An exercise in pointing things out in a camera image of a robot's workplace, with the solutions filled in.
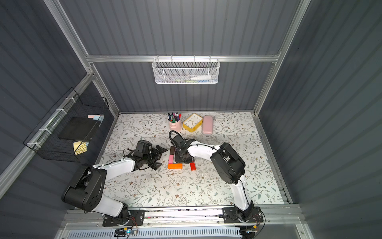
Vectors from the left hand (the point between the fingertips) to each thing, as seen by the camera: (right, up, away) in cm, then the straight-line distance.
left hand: (167, 155), depth 90 cm
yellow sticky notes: (-31, +9, -30) cm, 44 cm away
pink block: (+1, -3, +5) cm, 6 cm away
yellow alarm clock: (+14, +20, +20) cm, 32 cm away
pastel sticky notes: (-37, +23, -9) cm, 44 cm away
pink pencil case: (+26, +17, +20) cm, 37 cm away
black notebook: (-42, +17, -15) cm, 48 cm away
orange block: (+4, -7, +1) cm, 8 cm away
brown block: (+1, +2, +9) cm, 9 cm away
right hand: (+6, -5, +2) cm, 8 cm away
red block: (+16, -7, +1) cm, 17 cm away
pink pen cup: (+3, +18, +12) cm, 22 cm away
